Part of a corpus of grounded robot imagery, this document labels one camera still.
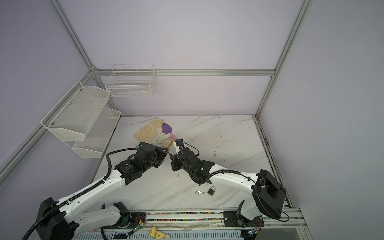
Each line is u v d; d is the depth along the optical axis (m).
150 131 1.11
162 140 1.04
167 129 1.12
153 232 0.68
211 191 0.82
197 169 0.60
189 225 0.73
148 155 0.58
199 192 0.82
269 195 0.42
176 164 0.69
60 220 0.38
